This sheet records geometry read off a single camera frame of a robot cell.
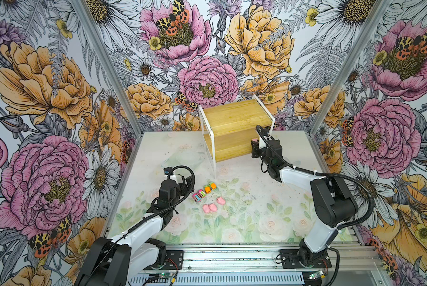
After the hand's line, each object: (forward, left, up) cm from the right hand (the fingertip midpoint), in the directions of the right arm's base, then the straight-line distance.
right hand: (253, 145), depth 94 cm
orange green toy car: (-15, +22, -14) cm, 30 cm away
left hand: (-17, +36, -7) cm, 40 cm away
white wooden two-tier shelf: (-5, +14, +17) cm, 23 cm away
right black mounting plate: (-49, -10, -15) cm, 52 cm away
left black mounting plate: (-49, +38, -15) cm, 63 cm away
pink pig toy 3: (-27, +25, -14) cm, 40 cm away
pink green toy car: (-22, +30, -12) cm, 39 cm away
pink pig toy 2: (-27, +22, -14) cm, 37 cm away
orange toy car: (-18, +24, -12) cm, 33 cm away
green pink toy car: (-20, +27, -13) cm, 36 cm away
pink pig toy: (-24, +18, -14) cm, 33 cm away
